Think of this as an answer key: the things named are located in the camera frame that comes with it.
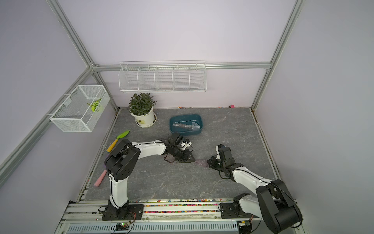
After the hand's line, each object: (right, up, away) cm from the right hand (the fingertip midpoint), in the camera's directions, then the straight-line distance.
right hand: (207, 160), depth 89 cm
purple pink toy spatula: (-64, -11, -8) cm, 65 cm away
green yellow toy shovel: (-60, +14, +13) cm, 63 cm away
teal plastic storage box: (-14, +22, +19) cm, 33 cm away
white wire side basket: (-74, +30, -7) cm, 80 cm away
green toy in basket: (-65, +34, -8) cm, 73 cm away
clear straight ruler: (-11, +20, +19) cm, 29 cm away
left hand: (-9, 0, -1) cm, 9 cm away
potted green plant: (-44, +34, +8) cm, 56 cm away
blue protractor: (-7, +20, +19) cm, 28 cm away
